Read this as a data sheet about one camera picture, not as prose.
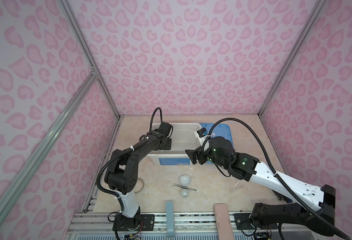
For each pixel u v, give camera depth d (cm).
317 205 39
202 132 58
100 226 74
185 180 86
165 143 80
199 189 84
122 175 48
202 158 61
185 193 82
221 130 110
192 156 60
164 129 75
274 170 46
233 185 86
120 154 47
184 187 84
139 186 85
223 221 71
